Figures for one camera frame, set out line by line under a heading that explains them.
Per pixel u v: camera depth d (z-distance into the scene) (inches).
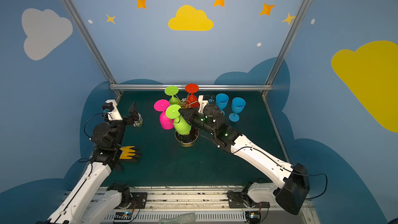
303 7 30.3
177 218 27.4
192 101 30.1
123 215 28.8
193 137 36.9
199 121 23.2
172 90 31.6
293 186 15.1
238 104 36.9
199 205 28.9
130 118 25.6
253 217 28.9
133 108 25.9
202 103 25.4
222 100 38.5
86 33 34.0
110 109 22.3
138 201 29.4
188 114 23.1
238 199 29.5
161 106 29.3
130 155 33.3
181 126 29.1
